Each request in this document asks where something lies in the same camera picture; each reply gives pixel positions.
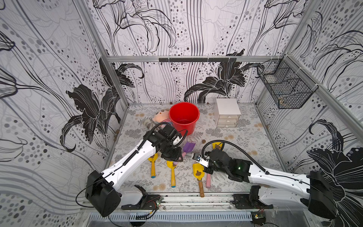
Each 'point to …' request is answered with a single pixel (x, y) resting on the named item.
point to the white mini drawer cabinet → (227, 112)
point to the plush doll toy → (160, 117)
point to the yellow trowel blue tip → (170, 164)
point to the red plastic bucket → (184, 116)
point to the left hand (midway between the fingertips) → (181, 163)
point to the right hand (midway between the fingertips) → (199, 156)
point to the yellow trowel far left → (152, 159)
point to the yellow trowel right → (218, 145)
